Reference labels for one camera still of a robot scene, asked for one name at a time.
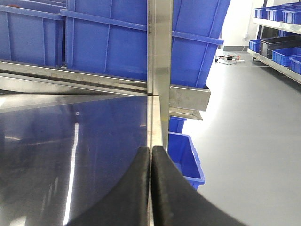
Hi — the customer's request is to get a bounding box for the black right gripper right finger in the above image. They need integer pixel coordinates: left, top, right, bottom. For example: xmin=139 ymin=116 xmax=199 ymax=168
xmin=151 ymin=145 xmax=246 ymax=226

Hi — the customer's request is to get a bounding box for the black plastic bin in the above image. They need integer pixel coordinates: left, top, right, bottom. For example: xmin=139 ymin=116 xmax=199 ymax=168
xmin=260 ymin=35 xmax=301 ymax=59

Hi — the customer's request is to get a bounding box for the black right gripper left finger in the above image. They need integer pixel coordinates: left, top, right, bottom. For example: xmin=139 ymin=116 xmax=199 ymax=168
xmin=63 ymin=146 xmax=151 ymax=226

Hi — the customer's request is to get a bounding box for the steel rack beside table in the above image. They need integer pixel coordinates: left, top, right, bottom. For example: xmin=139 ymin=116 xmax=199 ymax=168
xmin=0 ymin=0 xmax=212 ymax=153

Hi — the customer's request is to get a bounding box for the blue bin holding snack bags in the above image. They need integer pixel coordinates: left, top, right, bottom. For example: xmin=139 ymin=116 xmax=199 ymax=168
xmin=0 ymin=4 xmax=65 ymax=67

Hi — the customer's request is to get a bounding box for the cable bundle with power strip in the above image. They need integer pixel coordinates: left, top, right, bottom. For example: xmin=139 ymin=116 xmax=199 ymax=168
xmin=215 ymin=53 xmax=245 ymax=65

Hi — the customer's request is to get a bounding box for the large empty blue bin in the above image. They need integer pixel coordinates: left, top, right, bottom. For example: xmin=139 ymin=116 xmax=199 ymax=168
xmin=60 ymin=0 xmax=224 ymax=88

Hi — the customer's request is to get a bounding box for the steel rack with black bin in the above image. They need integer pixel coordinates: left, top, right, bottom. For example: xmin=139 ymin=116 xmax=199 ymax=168
xmin=246 ymin=17 xmax=301 ymax=85

